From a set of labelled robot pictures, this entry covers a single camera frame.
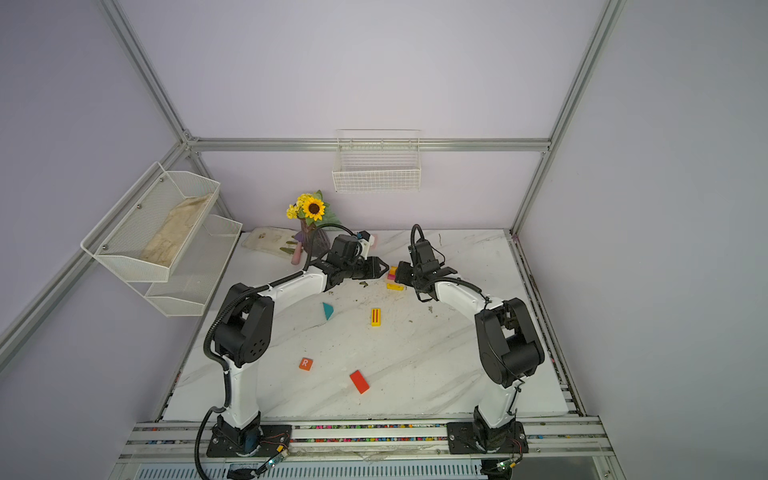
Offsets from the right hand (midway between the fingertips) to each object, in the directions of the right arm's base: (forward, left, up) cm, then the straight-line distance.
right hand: (400, 271), depth 94 cm
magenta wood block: (0, +3, -3) cm, 4 cm away
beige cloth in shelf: (-7, +61, +20) cm, 65 cm away
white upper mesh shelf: (-2, +67, +22) cm, 70 cm away
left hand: (0, +5, +1) cm, 5 cm away
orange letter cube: (-26, +27, -11) cm, 40 cm away
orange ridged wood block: (+1, +2, -1) cm, 3 cm away
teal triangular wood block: (-8, +24, -11) cm, 27 cm away
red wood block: (-31, +11, -11) cm, 35 cm away
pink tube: (+15, +39, -9) cm, 43 cm away
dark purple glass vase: (+20, +33, -7) cm, 40 cm away
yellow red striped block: (-11, +8, -11) cm, 17 cm away
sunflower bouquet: (+15, +28, +13) cm, 35 cm away
